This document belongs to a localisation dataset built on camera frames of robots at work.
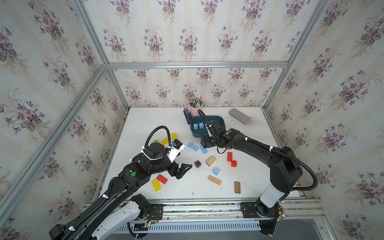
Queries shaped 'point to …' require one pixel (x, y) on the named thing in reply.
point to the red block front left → (162, 179)
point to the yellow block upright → (174, 136)
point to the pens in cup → (195, 102)
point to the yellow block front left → (156, 185)
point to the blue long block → (204, 150)
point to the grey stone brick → (239, 116)
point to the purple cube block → (197, 164)
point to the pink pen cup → (193, 110)
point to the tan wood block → (210, 161)
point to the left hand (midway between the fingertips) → (186, 159)
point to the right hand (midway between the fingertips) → (210, 140)
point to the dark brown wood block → (237, 187)
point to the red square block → (233, 163)
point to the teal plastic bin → (198, 125)
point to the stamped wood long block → (214, 180)
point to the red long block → (229, 156)
